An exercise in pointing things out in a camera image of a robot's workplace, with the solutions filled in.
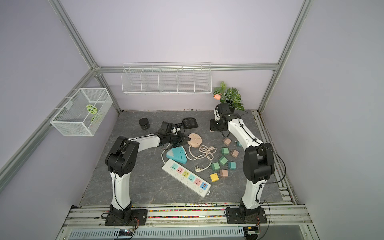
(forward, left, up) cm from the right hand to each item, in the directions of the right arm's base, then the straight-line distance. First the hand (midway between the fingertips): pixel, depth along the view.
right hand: (212, 125), depth 93 cm
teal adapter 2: (-6, -19, -13) cm, 24 cm away
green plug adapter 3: (-18, -7, -13) cm, 23 cm away
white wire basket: (-2, +73, +12) cm, 74 cm away
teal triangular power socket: (-14, +22, -12) cm, 28 cm away
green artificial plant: (+11, -11, +14) cm, 21 cm away
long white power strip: (-30, +14, -12) cm, 35 cm away
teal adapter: (-21, -12, -12) cm, 27 cm away
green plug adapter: (-21, -2, -13) cm, 25 cm away
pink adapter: (-26, -6, -13) cm, 29 cm away
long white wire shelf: (+29, +30, +15) cm, 44 cm away
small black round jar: (+12, +48, -11) cm, 51 cm away
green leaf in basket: (-2, +65, +16) cm, 67 cm away
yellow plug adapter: (-28, 0, -13) cm, 31 cm away
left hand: (-6, +14, -8) cm, 17 cm away
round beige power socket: (-4, +10, -11) cm, 16 cm away
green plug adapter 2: (-11, -9, -13) cm, 19 cm away
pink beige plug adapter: (-4, -11, -13) cm, 18 cm away
